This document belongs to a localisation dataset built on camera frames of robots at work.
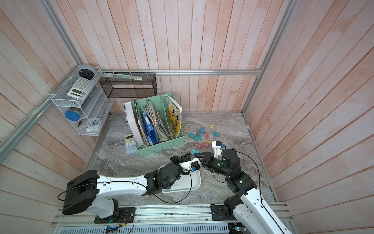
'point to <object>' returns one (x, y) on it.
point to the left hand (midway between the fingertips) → (187, 153)
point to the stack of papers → (160, 126)
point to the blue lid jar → (71, 115)
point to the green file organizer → (159, 103)
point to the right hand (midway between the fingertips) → (194, 155)
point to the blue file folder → (151, 134)
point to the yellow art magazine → (175, 110)
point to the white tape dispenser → (91, 125)
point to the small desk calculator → (130, 144)
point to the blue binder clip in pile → (202, 130)
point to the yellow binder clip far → (213, 125)
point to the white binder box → (129, 118)
